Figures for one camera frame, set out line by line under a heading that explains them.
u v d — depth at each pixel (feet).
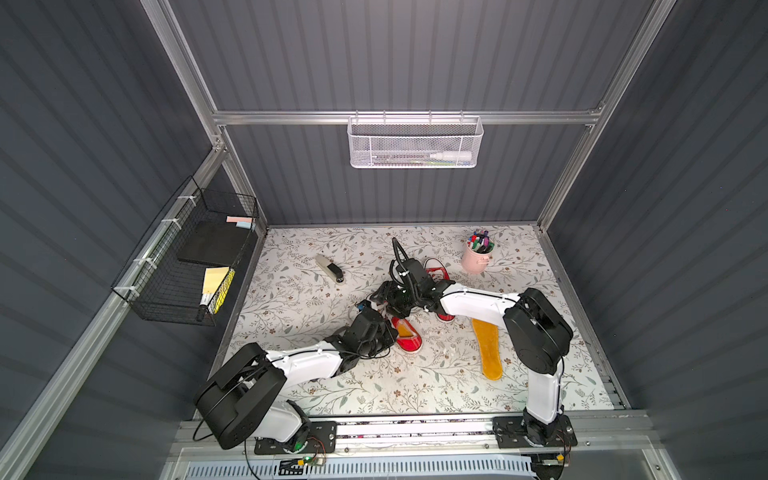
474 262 3.32
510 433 2.40
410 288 2.37
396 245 2.77
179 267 2.39
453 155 2.91
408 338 2.72
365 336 2.23
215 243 2.47
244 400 1.41
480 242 3.24
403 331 2.86
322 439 2.41
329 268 3.35
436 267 3.37
